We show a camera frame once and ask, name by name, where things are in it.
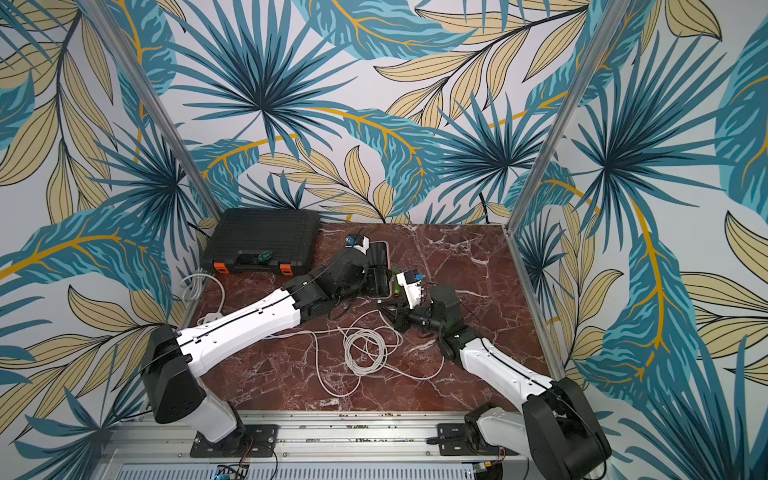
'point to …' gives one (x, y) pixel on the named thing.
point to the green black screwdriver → (264, 256)
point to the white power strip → (212, 316)
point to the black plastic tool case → (287, 238)
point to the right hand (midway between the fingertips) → (364, 318)
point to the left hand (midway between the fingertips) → (381, 279)
